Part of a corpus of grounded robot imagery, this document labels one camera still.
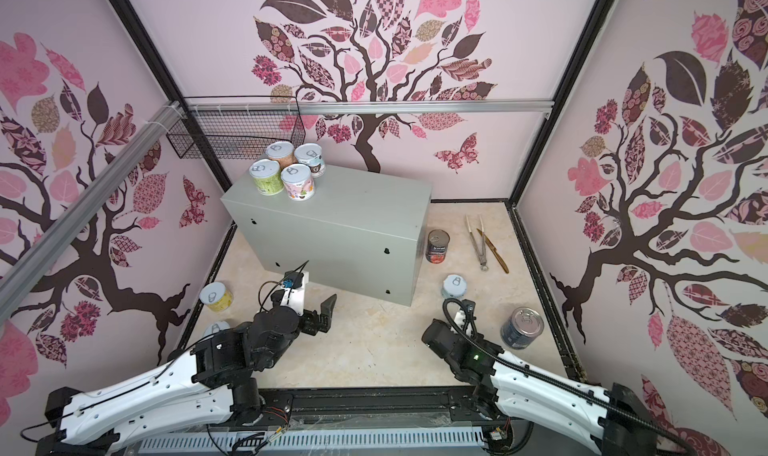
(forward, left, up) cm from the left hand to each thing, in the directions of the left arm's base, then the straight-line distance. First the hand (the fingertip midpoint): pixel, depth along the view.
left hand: (319, 298), depth 70 cm
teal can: (+12, -37, -15) cm, 42 cm away
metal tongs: (+22, -50, -20) cm, 58 cm away
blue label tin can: (-3, -52, -11) cm, 53 cm away
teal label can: (-1, +31, -16) cm, 35 cm away
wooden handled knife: (+29, -56, -22) cm, 67 cm away
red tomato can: (+26, -33, -11) cm, 44 cm away
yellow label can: (+8, +35, -16) cm, 40 cm away
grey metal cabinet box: (+10, -9, +12) cm, 18 cm away
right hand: (-1, -33, -17) cm, 38 cm away
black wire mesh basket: (+78, +50, -3) cm, 93 cm away
